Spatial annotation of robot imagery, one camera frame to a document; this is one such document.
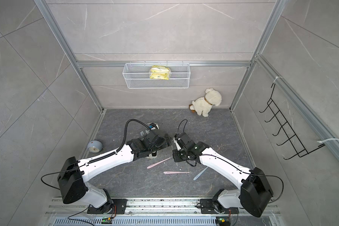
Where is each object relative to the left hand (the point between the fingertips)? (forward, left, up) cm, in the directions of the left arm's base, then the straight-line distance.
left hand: (170, 138), depth 79 cm
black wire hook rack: (-17, -55, +14) cm, 60 cm away
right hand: (-7, -3, -8) cm, 11 cm away
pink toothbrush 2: (-13, +1, -19) cm, 23 cm away
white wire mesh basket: (+48, +22, +11) cm, 54 cm away
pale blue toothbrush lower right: (-14, -18, -20) cm, 30 cm away
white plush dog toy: (+36, -26, -10) cm, 46 cm away
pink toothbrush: (-7, +8, -19) cm, 22 cm away
